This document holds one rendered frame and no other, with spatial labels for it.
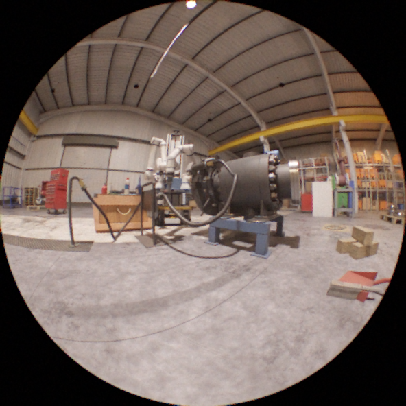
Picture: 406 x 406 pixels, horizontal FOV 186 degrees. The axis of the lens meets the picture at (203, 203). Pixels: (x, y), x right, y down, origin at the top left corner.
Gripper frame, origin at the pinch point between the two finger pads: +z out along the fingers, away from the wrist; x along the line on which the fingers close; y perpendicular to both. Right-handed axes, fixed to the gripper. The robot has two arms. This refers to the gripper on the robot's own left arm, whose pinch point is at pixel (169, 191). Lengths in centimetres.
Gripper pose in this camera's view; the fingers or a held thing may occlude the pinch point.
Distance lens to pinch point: 115.2
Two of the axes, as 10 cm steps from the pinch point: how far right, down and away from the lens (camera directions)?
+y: -9.6, -0.2, -2.8
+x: 2.8, 0.0, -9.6
